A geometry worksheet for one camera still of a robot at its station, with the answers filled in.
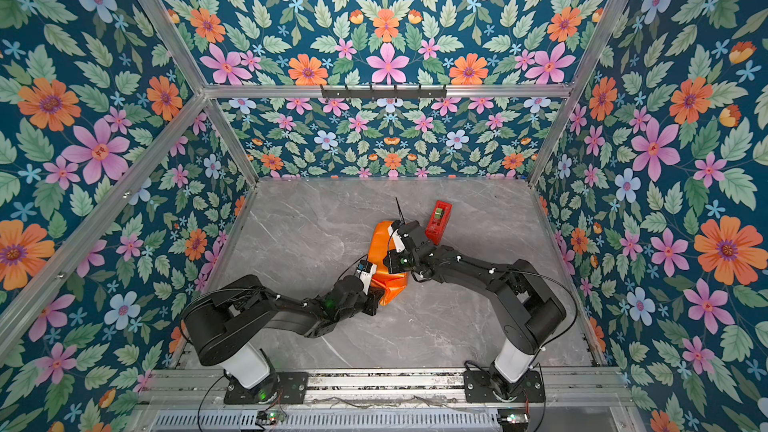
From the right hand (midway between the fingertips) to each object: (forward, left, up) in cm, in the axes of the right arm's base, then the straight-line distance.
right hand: (384, 260), depth 89 cm
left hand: (-7, -1, -5) cm, 9 cm away
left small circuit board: (-38, +26, -8) cm, 47 cm away
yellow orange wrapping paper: (-6, -2, -5) cm, 8 cm away
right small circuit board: (-38, -32, -9) cm, 51 cm away
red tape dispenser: (+16, -18, -3) cm, 24 cm away
